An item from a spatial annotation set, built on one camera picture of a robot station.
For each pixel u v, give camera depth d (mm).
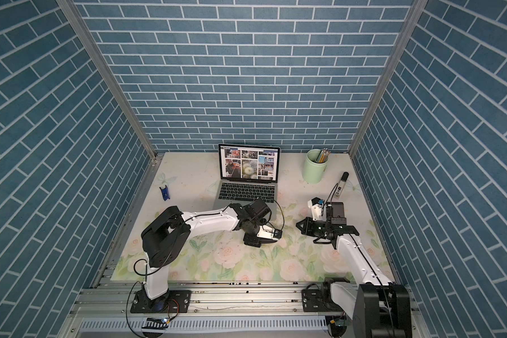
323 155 990
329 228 652
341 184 1038
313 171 1021
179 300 741
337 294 635
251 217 697
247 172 1050
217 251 865
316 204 785
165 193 1019
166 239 484
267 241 793
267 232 774
